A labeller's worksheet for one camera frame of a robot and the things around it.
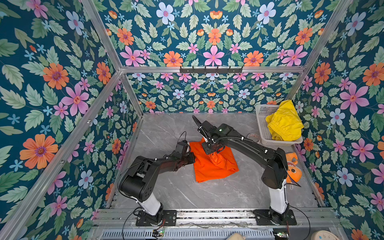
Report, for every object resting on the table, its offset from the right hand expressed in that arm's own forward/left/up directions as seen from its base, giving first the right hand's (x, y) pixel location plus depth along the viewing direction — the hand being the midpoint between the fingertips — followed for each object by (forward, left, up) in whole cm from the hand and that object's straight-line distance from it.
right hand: (207, 147), depth 84 cm
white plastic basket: (+38, -45, -9) cm, 60 cm away
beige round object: (-40, -12, -11) cm, 43 cm away
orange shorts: (-9, -3, -5) cm, 11 cm away
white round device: (-40, -53, -13) cm, 67 cm away
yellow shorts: (+20, -53, -3) cm, 56 cm away
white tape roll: (+18, -34, -15) cm, 41 cm away
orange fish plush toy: (-13, -47, -6) cm, 49 cm away
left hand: (+1, +7, -11) cm, 13 cm away
